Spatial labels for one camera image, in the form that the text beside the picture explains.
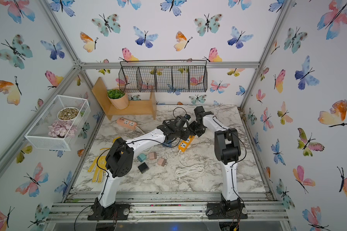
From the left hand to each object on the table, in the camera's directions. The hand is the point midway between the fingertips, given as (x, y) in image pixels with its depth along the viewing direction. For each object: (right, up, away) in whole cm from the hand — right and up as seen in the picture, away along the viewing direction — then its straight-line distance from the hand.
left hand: (190, 131), depth 92 cm
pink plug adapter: (-24, -15, 0) cm, 29 cm away
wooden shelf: (-39, +18, +23) cm, 48 cm away
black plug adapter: (-29, -22, -4) cm, 37 cm away
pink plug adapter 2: (-18, -19, -3) cm, 26 cm away
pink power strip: (-46, +5, +16) cm, 49 cm away
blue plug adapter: (-13, -6, -12) cm, 19 cm away
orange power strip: (-4, -9, +4) cm, 10 cm away
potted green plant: (-50, +22, +10) cm, 55 cm away
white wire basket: (-68, 0, -29) cm, 74 cm away
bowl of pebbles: (-62, +10, -21) cm, 66 cm away
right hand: (0, -2, +9) cm, 9 cm away
